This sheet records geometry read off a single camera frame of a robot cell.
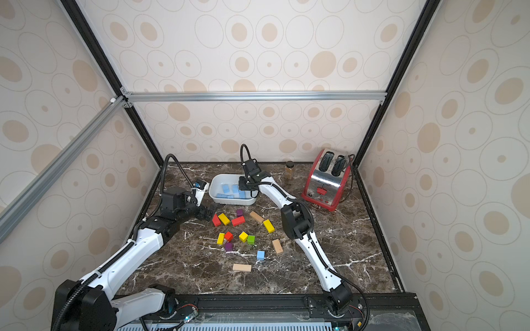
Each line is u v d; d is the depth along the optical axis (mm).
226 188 1093
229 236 896
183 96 1842
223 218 969
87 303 385
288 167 1081
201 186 702
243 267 816
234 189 1091
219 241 896
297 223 682
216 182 1046
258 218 970
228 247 873
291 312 729
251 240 877
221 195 1046
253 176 837
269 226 944
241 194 1054
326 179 910
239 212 987
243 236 894
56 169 614
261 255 837
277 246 868
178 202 625
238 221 964
